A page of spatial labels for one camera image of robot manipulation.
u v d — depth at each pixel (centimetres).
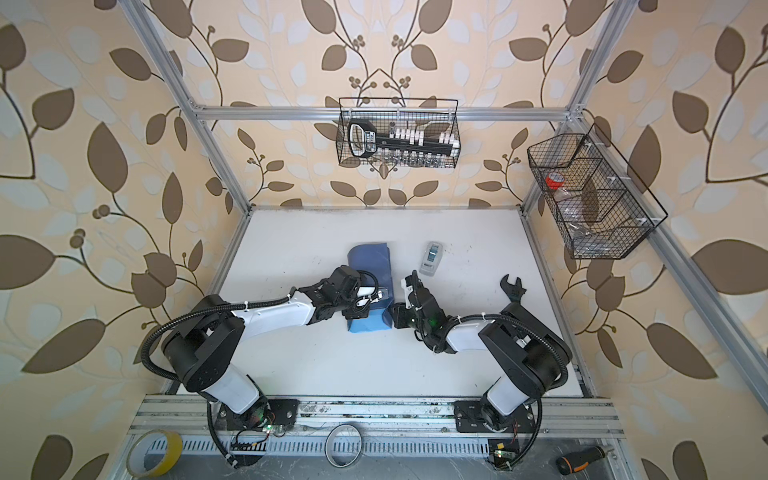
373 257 98
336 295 70
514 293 96
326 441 72
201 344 45
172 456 69
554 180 81
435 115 91
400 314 80
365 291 80
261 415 70
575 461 66
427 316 71
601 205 74
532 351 47
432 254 102
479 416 73
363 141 85
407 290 83
